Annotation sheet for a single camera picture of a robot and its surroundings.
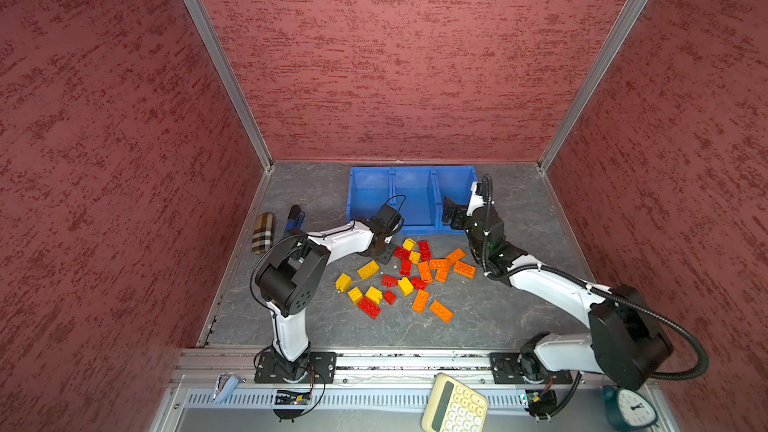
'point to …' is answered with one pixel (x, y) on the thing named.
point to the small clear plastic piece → (225, 386)
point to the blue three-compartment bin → (419, 193)
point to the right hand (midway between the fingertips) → (456, 204)
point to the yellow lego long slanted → (368, 270)
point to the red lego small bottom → (389, 297)
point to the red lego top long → (425, 250)
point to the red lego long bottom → (369, 308)
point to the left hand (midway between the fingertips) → (379, 256)
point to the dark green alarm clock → (629, 409)
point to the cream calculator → (454, 407)
